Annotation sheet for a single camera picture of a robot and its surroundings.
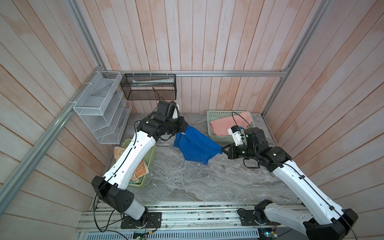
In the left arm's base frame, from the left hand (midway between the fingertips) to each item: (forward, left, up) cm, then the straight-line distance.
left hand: (187, 128), depth 73 cm
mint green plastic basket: (+35, -20, -26) cm, 48 cm away
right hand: (-8, -17, -6) cm, 20 cm away
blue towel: (-6, -5, -8) cm, 11 cm away
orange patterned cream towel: (-12, +26, -22) cm, 36 cm away
